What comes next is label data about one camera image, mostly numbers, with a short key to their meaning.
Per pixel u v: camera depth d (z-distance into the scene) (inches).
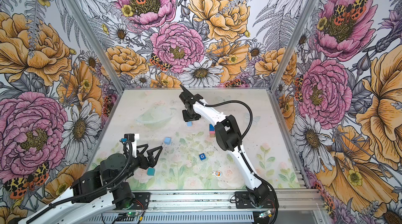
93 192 18.0
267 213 28.1
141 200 29.2
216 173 32.0
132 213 28.1
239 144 25.2
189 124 39.3
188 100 30.4
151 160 23.8
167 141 36.8
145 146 28.2
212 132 38.3
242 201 29.1
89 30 35.0
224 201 30.0
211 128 36.2
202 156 34.3
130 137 23.1
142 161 23.5
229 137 25.1
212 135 37.7
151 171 32.4
